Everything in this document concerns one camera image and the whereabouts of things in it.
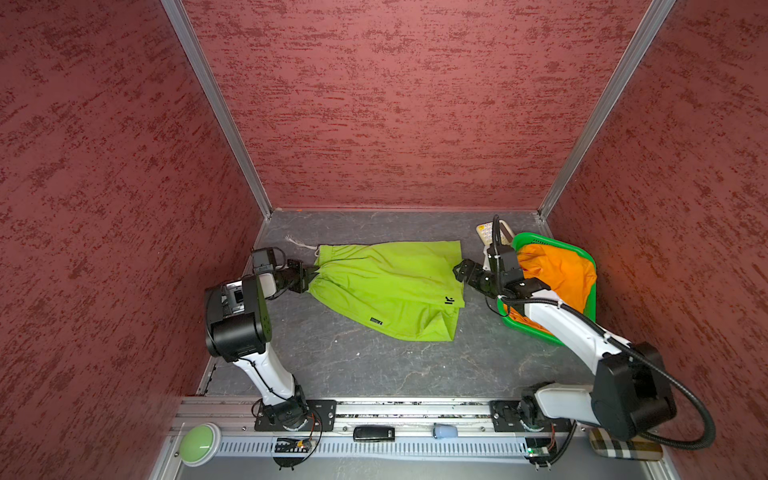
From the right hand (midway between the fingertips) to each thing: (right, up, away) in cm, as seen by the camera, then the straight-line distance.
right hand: (461, 279), depth 87 cm
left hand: (-44, +2, +9) cm, 45 cm away
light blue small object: (-9, -34, -18) cm, 39 cm away
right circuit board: (+15, -39, -16) cm, 45 cm away
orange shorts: (+34, +2, +5) cm, 34 cm away
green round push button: (-66, -37, -18) cm, 78 cm away
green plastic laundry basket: (+24, +11, +15) cm, 31 cm away
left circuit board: (-46, -39, -14) cm, 63 cm away
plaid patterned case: (+37, -37, -20) cm, 56 cm away
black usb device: (-25, -36, -16) cm, 46 cm away
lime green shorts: (-14, -5, +11) cm, 18 cm away
